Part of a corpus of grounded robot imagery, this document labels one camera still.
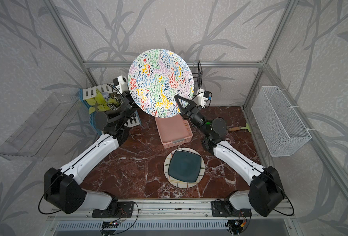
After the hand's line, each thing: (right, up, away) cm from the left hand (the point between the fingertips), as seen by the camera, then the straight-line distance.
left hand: (150, 91), depth 51 cm
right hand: (+8, -3, +4) cm, 10 cm away
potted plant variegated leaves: (-32, 0, +36) cm, 48 cm away
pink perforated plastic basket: (+5, -19, +52) cm, 55 cm away
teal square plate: (+12, -39, +37) cm, 55 cm away
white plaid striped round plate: (+9, -46, +32) cm, 57 cm away
